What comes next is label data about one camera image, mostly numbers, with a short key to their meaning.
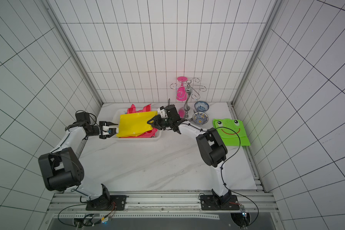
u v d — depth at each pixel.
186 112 1.10
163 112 0.87
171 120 0.76
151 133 0.92
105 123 0.78
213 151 0.53
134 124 0.92
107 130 0.73
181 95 1.12
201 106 1.15
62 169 0.45
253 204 0.66
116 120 0.99
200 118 1.08
